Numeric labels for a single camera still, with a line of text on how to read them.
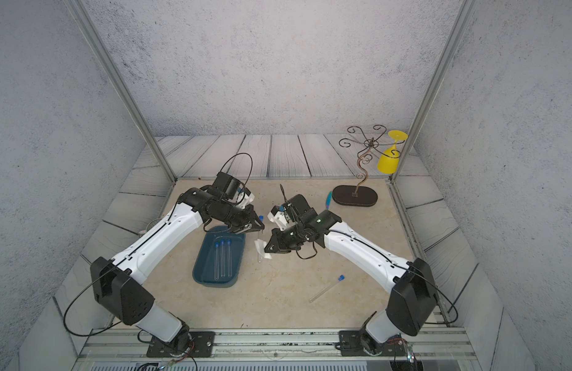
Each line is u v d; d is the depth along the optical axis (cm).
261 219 77
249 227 68
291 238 64
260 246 71
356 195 111
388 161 99
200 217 55
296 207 60
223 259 91
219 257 91
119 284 41
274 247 65
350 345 73
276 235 66
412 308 40
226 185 62
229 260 91
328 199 111
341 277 87
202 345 73
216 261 91
